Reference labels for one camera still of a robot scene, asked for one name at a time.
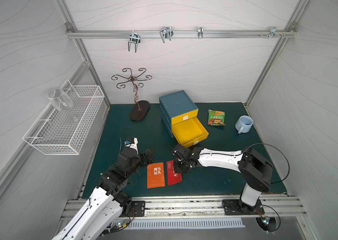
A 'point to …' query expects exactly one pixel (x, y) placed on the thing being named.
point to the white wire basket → (66, 131)
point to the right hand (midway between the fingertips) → (174, 169)
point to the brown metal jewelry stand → (140, 110)
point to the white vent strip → (183, 223)
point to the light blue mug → (243, 124)
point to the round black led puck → (268, 224)
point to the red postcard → (173, 177)
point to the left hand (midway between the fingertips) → (148, 152)
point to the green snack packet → (216, 118)
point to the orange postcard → (155, 175)
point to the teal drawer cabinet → (173, 105)
